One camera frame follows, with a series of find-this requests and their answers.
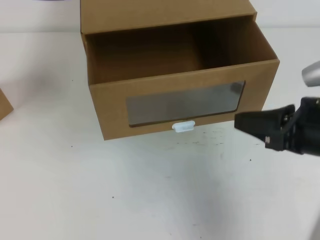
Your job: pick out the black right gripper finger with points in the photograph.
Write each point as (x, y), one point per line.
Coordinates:
(257, 137)

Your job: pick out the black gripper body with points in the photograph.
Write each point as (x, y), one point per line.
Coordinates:
(295, 130)

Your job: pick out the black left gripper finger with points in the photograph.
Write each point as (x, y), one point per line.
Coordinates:
(263, 120)

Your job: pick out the white drawer handle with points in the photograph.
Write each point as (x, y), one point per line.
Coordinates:
(184, 126)

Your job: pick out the cardboard drawer shoebox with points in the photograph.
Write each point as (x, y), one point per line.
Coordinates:
(153, 64)

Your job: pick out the small brown cardboard carton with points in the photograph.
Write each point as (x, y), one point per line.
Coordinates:
(5, 106)

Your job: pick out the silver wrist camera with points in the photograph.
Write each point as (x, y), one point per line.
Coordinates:
(311, 75)

